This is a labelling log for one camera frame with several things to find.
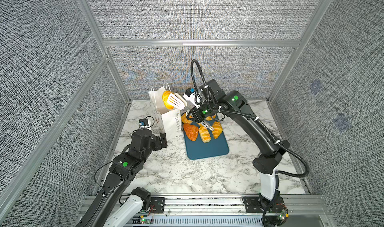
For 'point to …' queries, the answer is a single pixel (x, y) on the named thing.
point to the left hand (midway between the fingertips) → (157, 134)
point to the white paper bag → (170, 120)
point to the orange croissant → (191, 131)
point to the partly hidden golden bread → (217, 129)
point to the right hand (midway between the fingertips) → (190, 114)
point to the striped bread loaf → (204, 134)
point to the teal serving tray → (198, 149)
